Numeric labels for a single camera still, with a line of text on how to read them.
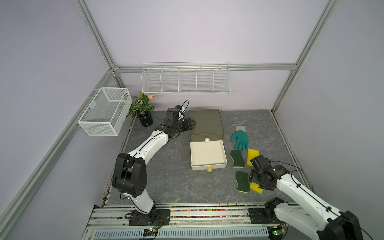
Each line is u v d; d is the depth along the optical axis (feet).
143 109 3.07
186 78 3.28
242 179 2.77
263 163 2.13
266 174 1.94
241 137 3.43
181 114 2.34
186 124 2.54
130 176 1.51
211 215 2.47
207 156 2.85
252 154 3.16
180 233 2.53
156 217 2.32
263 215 2.37
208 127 2.76
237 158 3.10
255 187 2.42
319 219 1.39
